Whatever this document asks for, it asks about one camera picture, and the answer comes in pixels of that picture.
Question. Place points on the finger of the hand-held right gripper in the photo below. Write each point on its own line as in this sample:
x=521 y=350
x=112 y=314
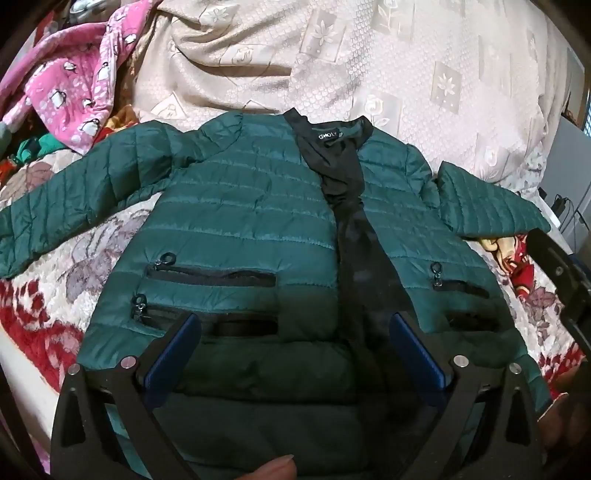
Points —
x=561 y=281

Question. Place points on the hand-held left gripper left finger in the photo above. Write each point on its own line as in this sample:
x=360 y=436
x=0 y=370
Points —
x=171 y=355

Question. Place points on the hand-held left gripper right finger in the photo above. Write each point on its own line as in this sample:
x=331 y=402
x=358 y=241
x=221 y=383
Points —
x=415 y=356

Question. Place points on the green quilted puffer jacket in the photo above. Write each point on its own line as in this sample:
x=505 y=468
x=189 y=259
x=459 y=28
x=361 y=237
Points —
x=240 y=207

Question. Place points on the person's left hand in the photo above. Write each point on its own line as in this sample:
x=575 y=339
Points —
x=272 y=468

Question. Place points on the white cabinet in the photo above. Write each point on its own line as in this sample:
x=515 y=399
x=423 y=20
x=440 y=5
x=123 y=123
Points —
x=572 y=175

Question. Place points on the red white floral blanket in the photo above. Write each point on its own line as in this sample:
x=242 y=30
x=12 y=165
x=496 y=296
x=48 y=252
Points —
x=60 y=281

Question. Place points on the blue patterned screen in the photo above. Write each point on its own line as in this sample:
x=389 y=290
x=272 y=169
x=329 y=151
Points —
x=587 y=113

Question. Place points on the pink penguin print cloth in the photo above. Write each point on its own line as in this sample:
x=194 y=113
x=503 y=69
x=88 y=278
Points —
x=74 y=92

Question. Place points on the beige embossed bedspread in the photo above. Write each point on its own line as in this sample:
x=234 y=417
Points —
x=369 y=60

